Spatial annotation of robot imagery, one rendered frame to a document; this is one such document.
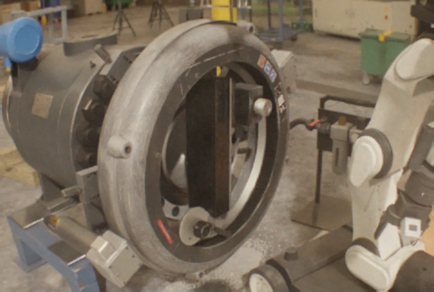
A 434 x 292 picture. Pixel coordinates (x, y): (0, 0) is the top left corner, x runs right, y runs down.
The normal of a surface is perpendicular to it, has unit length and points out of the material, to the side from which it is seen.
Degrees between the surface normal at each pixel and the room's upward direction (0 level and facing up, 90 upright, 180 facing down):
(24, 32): 90
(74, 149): 90
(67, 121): 67
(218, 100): 90
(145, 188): 90
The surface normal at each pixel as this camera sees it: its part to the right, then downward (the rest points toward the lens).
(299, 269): 0.33, -0.47
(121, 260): 0.79, 0.18
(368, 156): -0.86, 0.20
